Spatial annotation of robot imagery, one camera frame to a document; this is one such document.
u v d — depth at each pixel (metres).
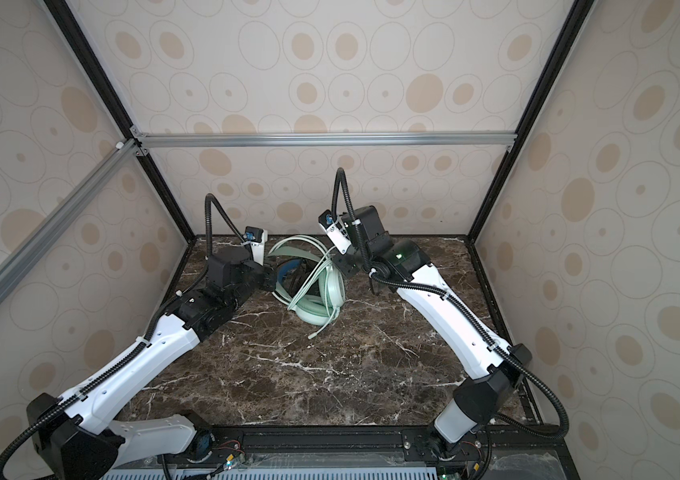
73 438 0.37
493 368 0.41
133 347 0.45
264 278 0.66
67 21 0.69
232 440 0.74
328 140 1.85
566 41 0.71
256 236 0.62
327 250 0.70
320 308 0.69
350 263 0.63
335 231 0.61
